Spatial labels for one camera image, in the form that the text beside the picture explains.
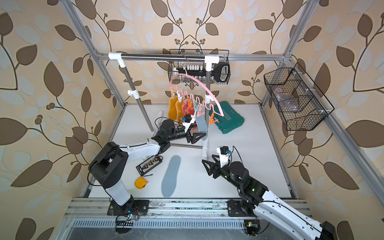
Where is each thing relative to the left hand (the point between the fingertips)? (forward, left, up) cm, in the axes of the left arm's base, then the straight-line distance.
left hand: (204, 129), depth 77 cm
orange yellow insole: (+12, +14, +1) cm, 18 cm away
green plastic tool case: (+21, -21, -18) cm, 35 cm away
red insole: (+7, +7, +8) cm, 13 cm away
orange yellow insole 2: (+18, +20, -8) cm, 28 cm away
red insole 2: (+11, +11, +3) cm, 16 cm away
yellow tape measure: (-20, +35, -23) cm, 46 cm away
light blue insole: (-20, +19, -25) cm, 37 cm away
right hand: (-13, -2, -8) cm, 15 cm away
